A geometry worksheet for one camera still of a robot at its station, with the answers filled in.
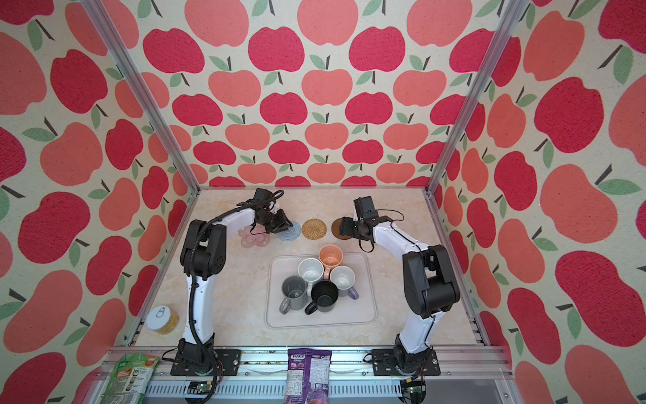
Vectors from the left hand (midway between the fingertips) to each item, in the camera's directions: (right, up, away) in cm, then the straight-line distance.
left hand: (294, 228), depth 104 cm
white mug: (+8, -15, -12) cm, 20 cm away
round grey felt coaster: (-1, -2, +1) cm, 3 cm away
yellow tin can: (-39, -27, -26) cm, 54 cm away
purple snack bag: (+8, -40, -34) cm, 53 cm away
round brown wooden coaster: (+18, -1, +2) cm, 18 cm away
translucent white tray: (+21, -27, -20) cm, 39 cm away
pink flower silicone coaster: (-18, -5, -1) cm, 19 cm away
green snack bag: (-43, -41, -34) cm, 68 cm away
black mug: (+13, -22, -18) cm, 31 cm away
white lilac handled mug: (+20, -17, -14) cm, 30 cm away
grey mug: (+3, -19, -19) cm, 27 cm away
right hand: (+22, -1, -8) cm, 24 cm away
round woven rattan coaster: (+8, 0, +2) cm, 9 cm away
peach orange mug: (+15, -10, -8) cm, 20 cm away
